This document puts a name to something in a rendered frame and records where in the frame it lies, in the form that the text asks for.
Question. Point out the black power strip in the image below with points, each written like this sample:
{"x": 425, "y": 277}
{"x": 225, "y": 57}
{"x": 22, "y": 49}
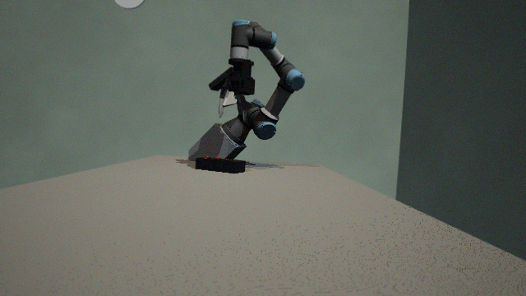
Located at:
{"x": 221, "y": 165}

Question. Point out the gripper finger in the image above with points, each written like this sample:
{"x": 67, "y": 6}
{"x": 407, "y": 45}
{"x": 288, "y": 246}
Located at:
{"x": 226, "y": 98}
{"x": 242, "y": 105}

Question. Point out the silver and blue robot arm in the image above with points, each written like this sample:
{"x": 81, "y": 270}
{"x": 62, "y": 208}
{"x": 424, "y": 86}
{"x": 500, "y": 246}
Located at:
{"x": 261, "y": 119}

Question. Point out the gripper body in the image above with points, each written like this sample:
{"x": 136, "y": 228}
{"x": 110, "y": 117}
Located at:
{"x": 242, "y": 75}

